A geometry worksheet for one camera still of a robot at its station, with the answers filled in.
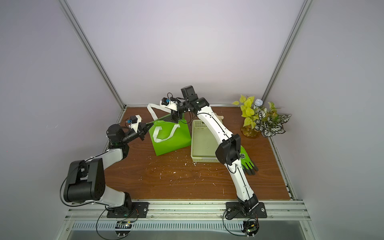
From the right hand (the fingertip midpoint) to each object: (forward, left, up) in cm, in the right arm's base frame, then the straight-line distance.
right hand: (166, 106), depth 82 cm
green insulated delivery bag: (-12, 0, -12) cm, 17 cm away
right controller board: (-52, -44, -30) cm, 74 cm away
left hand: (-7, +8, -7) cm, 13 cm away
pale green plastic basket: (-7, -22, -28) cm, 36 cm away
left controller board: (-54, +19, -31) cm, 65 cm away
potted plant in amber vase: (-7, -51, -4) cm, 52 cm away
